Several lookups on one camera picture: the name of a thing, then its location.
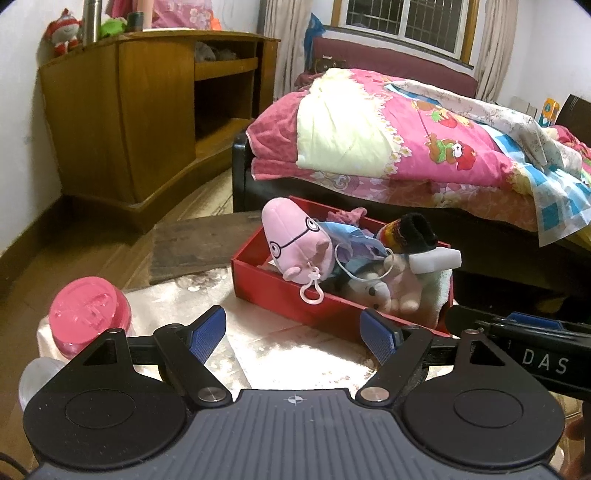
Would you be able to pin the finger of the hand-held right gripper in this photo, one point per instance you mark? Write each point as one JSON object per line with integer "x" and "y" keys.
{"x": 461, "y": 318}
{"x": 535, "y": 318}

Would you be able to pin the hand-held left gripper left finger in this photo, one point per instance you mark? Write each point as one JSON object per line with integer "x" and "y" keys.
{"x": 205, "y": 334}

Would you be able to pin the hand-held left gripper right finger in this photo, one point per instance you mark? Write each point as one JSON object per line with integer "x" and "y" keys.
{"x": 378, "y": 337}

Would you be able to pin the light green towel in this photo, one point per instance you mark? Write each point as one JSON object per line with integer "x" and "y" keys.
{"x": 436, "y": 295}

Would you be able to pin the white bear plush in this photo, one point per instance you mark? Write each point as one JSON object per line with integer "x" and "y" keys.
{"x": 374, "y": 290}

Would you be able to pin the blue face mask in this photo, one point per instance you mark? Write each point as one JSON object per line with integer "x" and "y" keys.
{"x": 344, "y": 263}

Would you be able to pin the red cardboard box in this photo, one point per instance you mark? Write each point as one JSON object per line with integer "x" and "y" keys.
{"x": 295, "y": 304}

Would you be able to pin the black striped sock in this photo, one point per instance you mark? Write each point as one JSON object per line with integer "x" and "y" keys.
{"x": 411, "y": 230}

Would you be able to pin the pink pig plush with glasses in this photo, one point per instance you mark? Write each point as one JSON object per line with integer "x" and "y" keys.
{"x": 291, "y": 230}

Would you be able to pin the person's right hand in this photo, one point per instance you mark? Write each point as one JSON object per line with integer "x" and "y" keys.
{"x": 579, "y": 434}

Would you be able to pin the dark wooden board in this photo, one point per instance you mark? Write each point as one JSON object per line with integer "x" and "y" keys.
{"x": 194, "y": 249}

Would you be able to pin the pink lid plastic jar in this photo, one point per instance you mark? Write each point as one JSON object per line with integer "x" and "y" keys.
{"x": 87, "y": 304}

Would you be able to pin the clear plastic bottle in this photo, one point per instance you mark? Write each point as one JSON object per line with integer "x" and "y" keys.
{"x": 37, "y": 378}

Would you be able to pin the dark wooden headboard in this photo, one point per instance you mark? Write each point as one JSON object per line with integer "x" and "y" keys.
{"x": 577, "y": 113}

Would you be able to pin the pink cartoon quilt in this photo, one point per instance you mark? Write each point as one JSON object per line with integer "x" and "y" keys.
{"x": 346, "y": 129}

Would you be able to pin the wooden desk cabinet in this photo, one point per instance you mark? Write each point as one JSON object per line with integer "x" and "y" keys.
{"x": 152, "y": 115}

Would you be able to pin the maroon sofa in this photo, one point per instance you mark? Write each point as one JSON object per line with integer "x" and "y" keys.
{"x": 415, "y": 78}

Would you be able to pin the beige curtain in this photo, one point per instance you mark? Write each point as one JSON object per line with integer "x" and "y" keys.
{"x": 494, "y": 46}
{"x": 286, "y": 46}

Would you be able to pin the black small bag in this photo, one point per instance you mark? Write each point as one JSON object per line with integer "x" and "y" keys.
{"x": 330, "y": 64}

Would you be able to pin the grey items on shelf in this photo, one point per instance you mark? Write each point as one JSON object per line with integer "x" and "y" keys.
{"x": 212, "y": 51}

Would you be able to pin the blue plastic bag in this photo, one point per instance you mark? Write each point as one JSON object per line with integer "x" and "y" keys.
{"x": 314, "y": 37}

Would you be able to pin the orange small toy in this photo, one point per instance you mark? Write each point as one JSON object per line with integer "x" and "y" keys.
{"x": 214, "y": 23}

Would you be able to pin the dark small jar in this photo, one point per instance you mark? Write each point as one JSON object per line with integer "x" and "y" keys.
{"x": 135, "y": 21}

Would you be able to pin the green plush toy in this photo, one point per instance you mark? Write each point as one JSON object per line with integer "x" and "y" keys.
{"x": 112, "y": 27}

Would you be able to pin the pink floral cloth cover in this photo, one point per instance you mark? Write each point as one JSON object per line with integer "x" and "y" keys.
{"x": 184, "y": 11}

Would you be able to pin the steel thermos flask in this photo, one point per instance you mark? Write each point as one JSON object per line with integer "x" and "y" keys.
{"x": 92, "y": 23}

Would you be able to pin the red plush doll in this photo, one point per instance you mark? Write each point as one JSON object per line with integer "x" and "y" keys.
{"x": 63, "y": 32}

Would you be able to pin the wooden frame window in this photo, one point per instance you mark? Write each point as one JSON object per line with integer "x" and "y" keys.
{"x": 415, "y": 23}

